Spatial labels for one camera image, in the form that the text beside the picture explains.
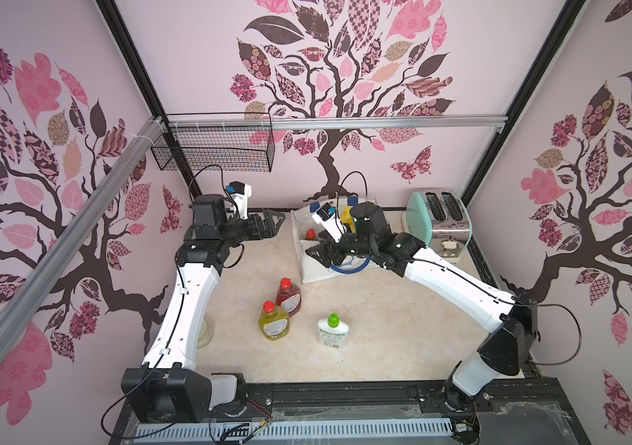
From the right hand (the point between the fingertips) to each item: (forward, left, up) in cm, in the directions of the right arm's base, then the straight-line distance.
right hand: (313, 239), depth 72 cm
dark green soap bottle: (+11, +1, -11) cm, 16 cm away
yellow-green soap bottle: (-15, +12, -19) cm, 28 cm away
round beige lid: (-16, +33, -25) cm, 45 cm away
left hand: (+4, +11, +2) cm, 12 cm away
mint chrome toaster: (+17, -43, -12) cm, 48 cm away
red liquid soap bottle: (-8, +8, -17) cm, 20 cm away
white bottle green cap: (-19, -5, -17) cm, 26 cm away
